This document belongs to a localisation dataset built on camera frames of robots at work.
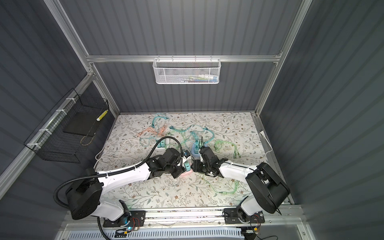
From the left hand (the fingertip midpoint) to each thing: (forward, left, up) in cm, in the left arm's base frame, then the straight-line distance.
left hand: (183, 166), depth 84 cm
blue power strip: (+10, -7, 0) cm, 13 cm away
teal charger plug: (0, -2, 0) cm, 2 cm away
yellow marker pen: (+22, +44, +21) cm, 53 cm away
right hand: (+1, -7, -4) cm, 8 cm away
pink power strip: (-3, -1, -3) cm, 4 cm away
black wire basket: (+13, +56, +22) cm, 62 cm away
